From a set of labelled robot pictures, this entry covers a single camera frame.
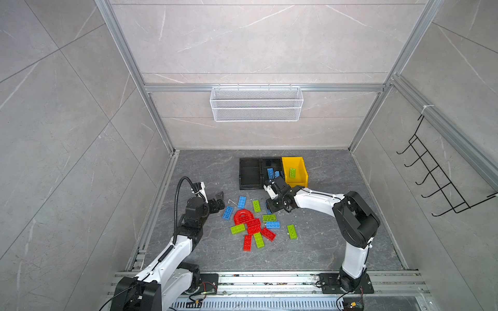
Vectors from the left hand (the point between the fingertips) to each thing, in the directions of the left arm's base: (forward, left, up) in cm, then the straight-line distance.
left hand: (213, 190), depth 85 cm
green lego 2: (-1, -20, -14) cm, 24 cm away
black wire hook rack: (-15, -82, +20) cm, 86 cm away
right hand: (-1, -26, -13) cm, 29 cm away
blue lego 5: (-5, -6, -12) cm, 14 cm away
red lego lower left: (-20, -15, -12) cm, 28 cm away
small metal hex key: (+1, -6, -13) cm, 14 cm away
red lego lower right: (-16, -24, -13) cm, 32 cm away
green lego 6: (-15, -35, -14) cm, 41 cm away
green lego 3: (-13, -11, -12) cm, 21 cm away
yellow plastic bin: (+17, -46, -13) cm, 51 cm away
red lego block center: (-12, -18, -12) cm, 25 cm away
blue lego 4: (0, -12, -13) cm, 18 cm away
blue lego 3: (-6, -25, -10) cm, 28 cm away
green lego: (+18, -41, -12) cm, 47 cm away
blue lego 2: (+16, -32, -10) cm, 37 cm away
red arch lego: (-6, -13, -14) cm, 20 cm away
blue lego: (+18, -29, -12) cm, 36 cm away
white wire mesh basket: (+43, -21, +16) cm, 50 cm away
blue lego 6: (-12, -27, -12) cm, 32 cm away
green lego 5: (-18, -20, -13) cm, 30 cm away
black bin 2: (+21, -18, -15) cm, 31 cm away
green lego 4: (-9, -25, -12) cm, 29 cm away
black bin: (+27, -30, -14) cm, 43 cm away
